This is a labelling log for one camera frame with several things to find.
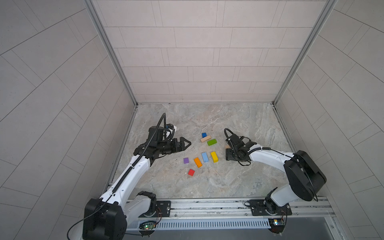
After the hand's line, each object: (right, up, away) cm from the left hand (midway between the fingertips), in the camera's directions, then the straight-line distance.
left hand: (188, 143), depth 76 cm
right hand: (+24, -11, +14) cm, 30 cm away
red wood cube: (+1, -17, +7) cm, 19 cm away
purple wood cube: (-2, -12, +12) cm, 17 cm away
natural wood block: (+10, -1, +20) cm, 22 cm away
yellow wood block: (+14, -10, +11) cm, 20 cm away
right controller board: (+41, -36, -8) cm, 56 cm away
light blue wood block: (+9, -11, +13) cm, 19 cm away
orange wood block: (+5, -13, +11) cm, 18 cm away
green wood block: (+14, -3, +19) cm, 23 cm away
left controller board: (-17, -33, -12) cm, 39 cm away
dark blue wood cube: (+9, +2, +23) cm, 24 cm away
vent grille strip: (+11, -35, -8) cm, 38 cm away
